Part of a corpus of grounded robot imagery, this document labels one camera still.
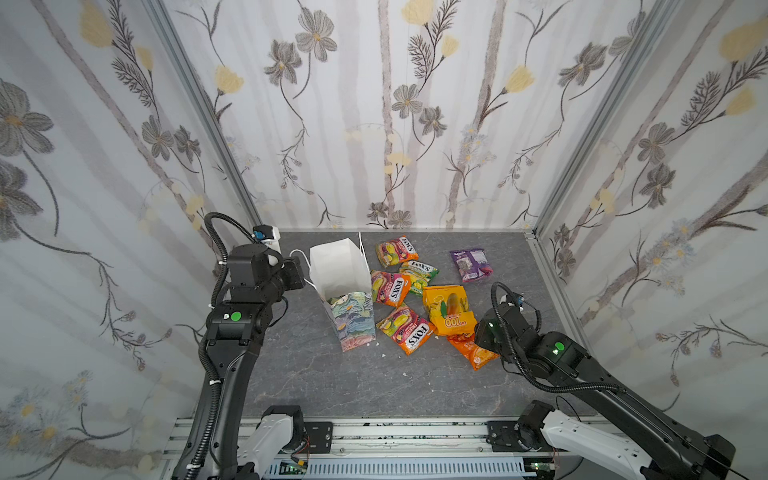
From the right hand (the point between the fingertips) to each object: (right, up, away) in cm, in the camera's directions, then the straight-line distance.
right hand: (484, 330), depth 75 cm
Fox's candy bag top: (-22, +21, +35) cm, 47 cm away
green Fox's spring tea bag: (-14, +13, +29) cm, 35 cm away
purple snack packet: (+6, +16, +32) cm, 37 cm away
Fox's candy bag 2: (-19, -4, +15) cm, 24 cm away
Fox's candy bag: (-24, +9, +23) cm, 35 cm away
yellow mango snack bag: (-6, +2, +17) cm, 18 cm away
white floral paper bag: (-39, +10, +21) cm, 45 cm away
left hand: (-45, +19, -6) cm, 49 cm away
